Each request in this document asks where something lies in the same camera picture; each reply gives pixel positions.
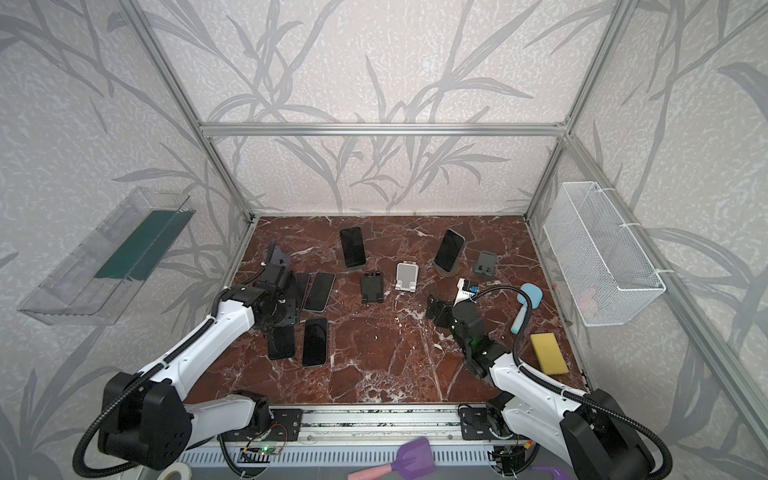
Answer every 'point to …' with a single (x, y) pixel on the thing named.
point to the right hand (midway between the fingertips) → (439, 289)
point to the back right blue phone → (449, 250)
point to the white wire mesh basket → (609, 276)
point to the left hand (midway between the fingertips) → (290, 307)
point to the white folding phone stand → (407, 276)
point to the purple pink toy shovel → (414, 460)
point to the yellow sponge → (549, 353)
